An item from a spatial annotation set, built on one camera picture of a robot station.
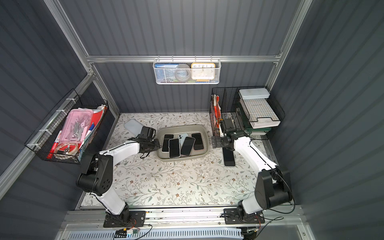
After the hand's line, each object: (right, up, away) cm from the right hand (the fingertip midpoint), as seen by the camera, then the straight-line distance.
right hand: (225, 140), depth 87 cm
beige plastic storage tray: (-31, +6, +18) cm, 36 cm away
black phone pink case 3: (-15, -4, +14) cm, 21 cm away
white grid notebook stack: (+24, +17, +6) cm, 30 cm away
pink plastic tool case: (-76, +7, -16) cm, 78 cm away
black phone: (+4, -12, +6) cm, 14 cm away
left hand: (-42, -4, +8) cm, 43 cm away
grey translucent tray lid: (-64, +8, +24) cm, 69 cm away
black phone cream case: (-38, -4, +14) cm, 41 cm away
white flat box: (+23, +32, +15) cm, 42 cm away
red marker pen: (-80, 0, -22) cm, 83 cm away
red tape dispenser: (-74, -2, -21) cm, 77 cm away
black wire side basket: (-81, +5, -24) cm, 85 cm away
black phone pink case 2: (-23, -5, +17) cm, 29 cm away
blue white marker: (-68, +7, -16) cm, 71 cm away
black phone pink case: (-31, -6, +9) cm, 33 cm away
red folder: (-70, +13, -11) cm, 72 cm away
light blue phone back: (-27, +1, +18) cm, 32 cm away
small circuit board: (-46, -42, -17) cm, 65 cm away
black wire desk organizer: (+6, +26, +28) cm, 39 cm away
